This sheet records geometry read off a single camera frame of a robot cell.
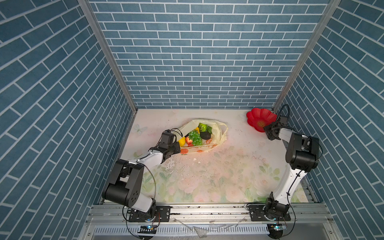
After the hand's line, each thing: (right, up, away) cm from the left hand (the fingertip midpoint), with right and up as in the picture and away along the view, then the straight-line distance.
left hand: (181, 146), depth 94 cm
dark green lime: (+18, +11, +8) cm, 23 cm away
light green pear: (+14, +12, +8) cm, 20 cm away
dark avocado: (+16, +6, +8) cm, 19 cm away
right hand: (+60, +11, +11) cm, 62 cm away
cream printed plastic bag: (+25, +9, +3) cm, 27 cm away
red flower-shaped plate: (+58, +18, +21) cm, 65 cm away
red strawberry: (+5, +3, +2) cm, 6 cm away
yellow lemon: (0, +3, +2) cm, 4 cm away
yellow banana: (+11, +10, +8) cm, 17 cm away
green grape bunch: (+9, +5, +5) cm, 12 cm away
